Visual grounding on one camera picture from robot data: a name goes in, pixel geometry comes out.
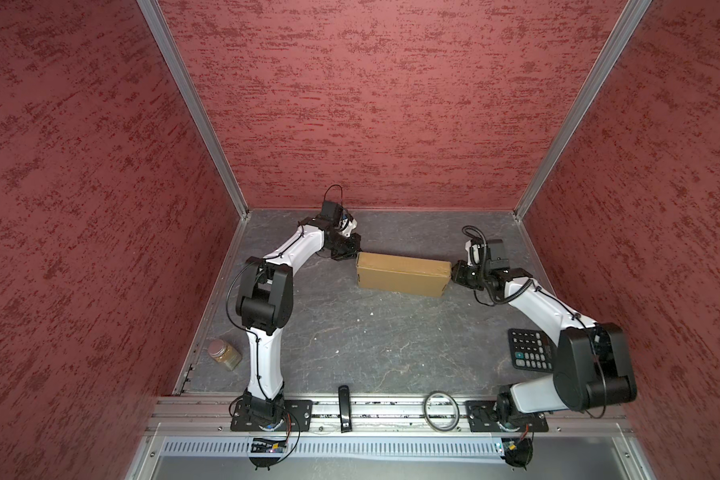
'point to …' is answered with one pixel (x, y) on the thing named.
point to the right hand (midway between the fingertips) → (447, 277)
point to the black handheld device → (344, 409)
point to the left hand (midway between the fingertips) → (363, 258)
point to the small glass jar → (224, 354)
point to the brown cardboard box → (402, 274)
